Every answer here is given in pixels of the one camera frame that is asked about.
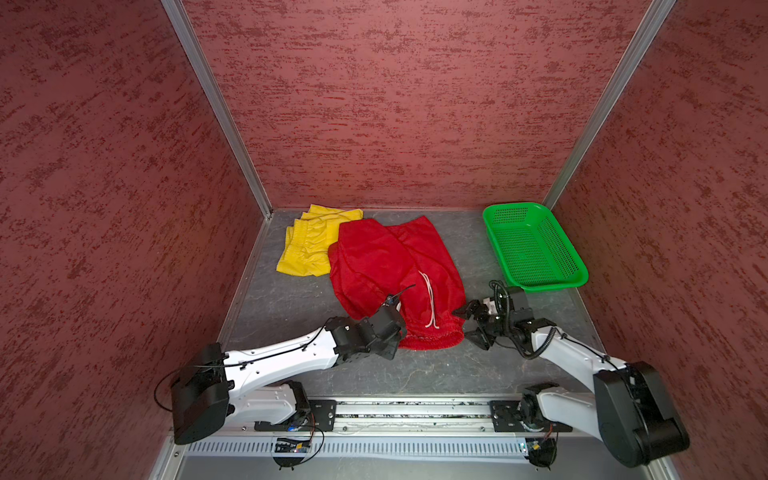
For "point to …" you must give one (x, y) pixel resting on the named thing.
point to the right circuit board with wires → (541, 453)
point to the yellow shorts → (307, 246)
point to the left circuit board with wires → (286, 445)
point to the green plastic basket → (533, 248)
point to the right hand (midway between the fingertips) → (454, 328)
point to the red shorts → (410, 262)
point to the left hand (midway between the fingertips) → (389, 343)
